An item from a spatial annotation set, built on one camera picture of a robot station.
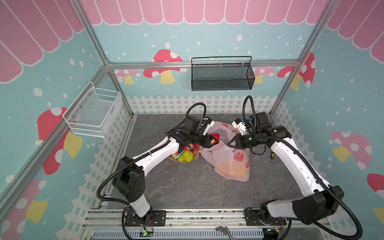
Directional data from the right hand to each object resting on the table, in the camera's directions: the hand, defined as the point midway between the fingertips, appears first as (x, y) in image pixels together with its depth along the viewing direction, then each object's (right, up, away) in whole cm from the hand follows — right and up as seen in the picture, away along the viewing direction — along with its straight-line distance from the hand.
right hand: (228, 144), depth 73 cm
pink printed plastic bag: (+1, -10, +5) cm, 11 cm away
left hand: (-6, 0, +6) cm, 9 cm away
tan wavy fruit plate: (-16, -8, +19) cm, 26 cm away
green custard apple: (-21, -8, +12) cm, 25 cm away
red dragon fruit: (-19, -4, +18) cm, 26 cm away
